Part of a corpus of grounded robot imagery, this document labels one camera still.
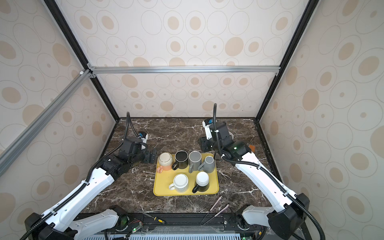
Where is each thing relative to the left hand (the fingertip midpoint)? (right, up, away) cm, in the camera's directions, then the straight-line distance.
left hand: (153, 149), depth 76 cm
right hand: (+25, +5, -2) cm, 26 cm away
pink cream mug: (+4, -8, +9) cm, 13 cm away
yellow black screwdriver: (+2, -34, -2) cm, 34 cm away
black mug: (+14, -6, +11) cm, 19 cm away
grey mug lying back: (+29, -11, +10) cm, 33 cm away
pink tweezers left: (+27, -34, -1) cm, 43 cm away
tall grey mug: (+22, -7, +9) cm, 24 cm away
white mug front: (+14, -19, +3) cm, 24 cm away
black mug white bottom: (+26, -17, +1) cm, 31 cm away
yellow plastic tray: (+3, -20, +11) cm, 23 cm away
